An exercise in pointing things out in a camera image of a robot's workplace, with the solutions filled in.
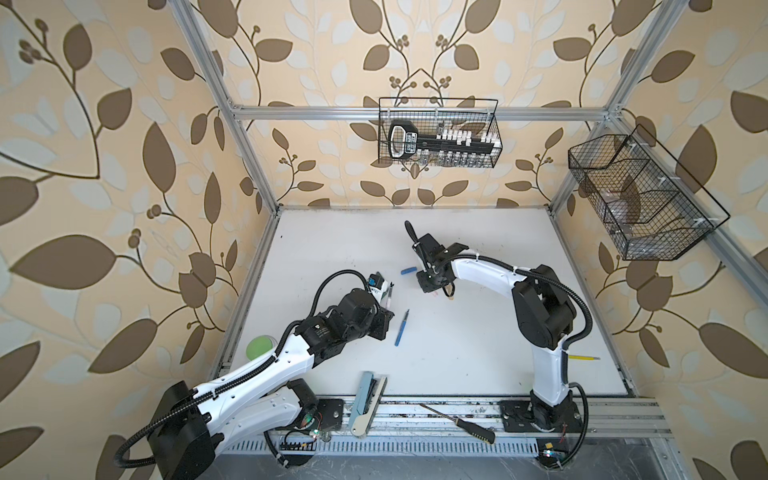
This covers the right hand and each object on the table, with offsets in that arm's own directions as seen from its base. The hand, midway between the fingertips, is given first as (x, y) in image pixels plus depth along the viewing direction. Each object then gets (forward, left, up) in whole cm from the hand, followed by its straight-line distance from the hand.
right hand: (430, 284), depth 95 cm
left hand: (-14, +12, +10) cm, 21 cm away
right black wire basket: (+1, -52, +31) cm, 61 cm away
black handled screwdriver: (-40, -8, -2) cm, 41 cm away
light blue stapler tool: (-34, +20, -1) cm, 39 cm away
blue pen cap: (+7, +7, -3) cm, 11 cm away
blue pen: (-13, +10, -4) cm, 17 cm away
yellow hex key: (-24, -40, -2) cm, 47 cm away
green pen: (-11, +13, +14) cm, 22 cm away
